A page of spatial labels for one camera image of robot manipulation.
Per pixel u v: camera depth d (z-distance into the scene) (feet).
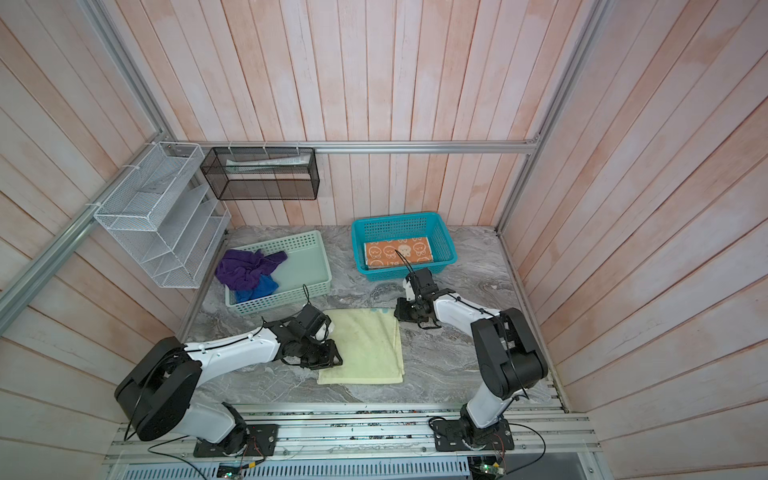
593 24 2.27
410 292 2.71
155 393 1.41
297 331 2.26
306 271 3.50
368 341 2.96
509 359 1.52
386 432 2.50
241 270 3.16
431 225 3.73
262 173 3.44
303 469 2.30
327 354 2.50
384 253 3.63
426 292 2.44
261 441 2.40
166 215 2.40
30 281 1.76
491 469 2.30
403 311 2.74
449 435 2.41
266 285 3.29
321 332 2.40
